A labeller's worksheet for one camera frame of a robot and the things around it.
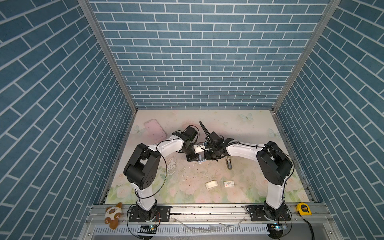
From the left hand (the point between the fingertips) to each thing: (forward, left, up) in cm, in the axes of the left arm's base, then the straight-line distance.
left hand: (197, 156), depth 91 cm
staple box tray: (-15, -8, -4) cm, 18 cm away
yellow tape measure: (-29, -53, 0) cm, 61 cm away
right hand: (+1, -4, -1) cm, 4 cm away
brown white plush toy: (-30, +41, -1) cm, 51 cm away
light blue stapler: (-2, -3, -2) cm, 4 cm away
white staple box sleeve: (-16, -19, -2) cm, 24 cm away
